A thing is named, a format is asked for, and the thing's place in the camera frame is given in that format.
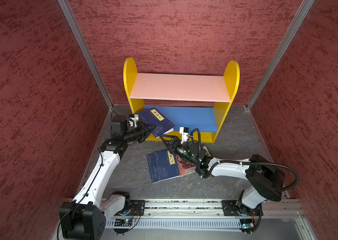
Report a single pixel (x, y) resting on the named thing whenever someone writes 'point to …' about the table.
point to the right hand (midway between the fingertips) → (159, 141)
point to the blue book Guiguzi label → (153, 116)
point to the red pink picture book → (184, 169)
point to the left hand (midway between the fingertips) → (156, 129)
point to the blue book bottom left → (154, 162)
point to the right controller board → (246, 225)
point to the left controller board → (122, 222)
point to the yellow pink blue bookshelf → (194, 104)
